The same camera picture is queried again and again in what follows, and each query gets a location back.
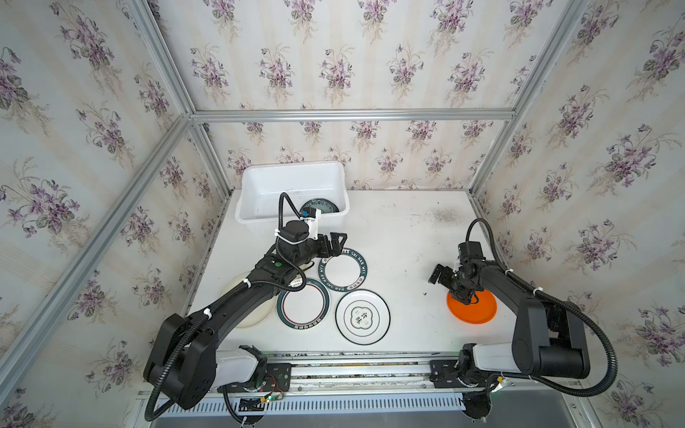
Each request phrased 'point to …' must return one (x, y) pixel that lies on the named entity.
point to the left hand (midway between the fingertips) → (336, 236)
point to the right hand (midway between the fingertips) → (448, 286)
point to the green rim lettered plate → (344, 272)
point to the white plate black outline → (363, 316)
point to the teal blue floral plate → (323, 204)
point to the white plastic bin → (260, 185)
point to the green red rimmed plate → (305, 308)
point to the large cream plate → (259, 316)
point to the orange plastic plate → (474, 313)
